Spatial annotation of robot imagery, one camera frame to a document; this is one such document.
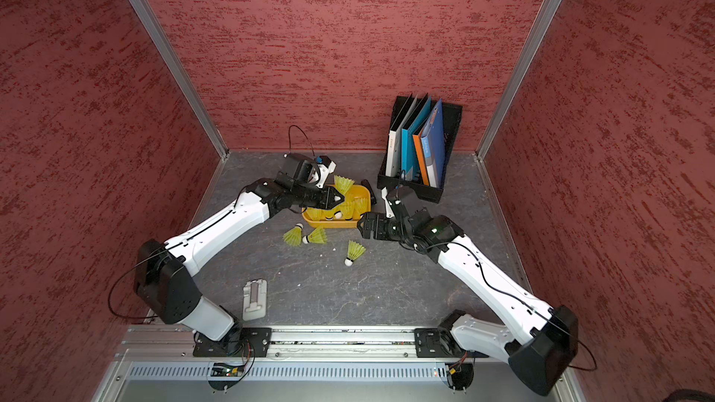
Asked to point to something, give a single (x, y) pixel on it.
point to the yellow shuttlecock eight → (316, 214)
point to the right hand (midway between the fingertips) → (372, 231)
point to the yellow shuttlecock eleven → (355, 249)
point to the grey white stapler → (254, 300)
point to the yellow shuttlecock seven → (338, 212)
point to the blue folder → (432, 141)
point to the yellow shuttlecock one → (348, 208)
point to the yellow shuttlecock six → (294, 235)
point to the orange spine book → (421, 156)
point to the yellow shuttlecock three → (362, 206)
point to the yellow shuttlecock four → (317, 235)
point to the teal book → (409, 167)
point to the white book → (395, 140)
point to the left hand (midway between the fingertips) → (339, 203)
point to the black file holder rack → (451, 116)
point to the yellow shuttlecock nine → (343, 183)
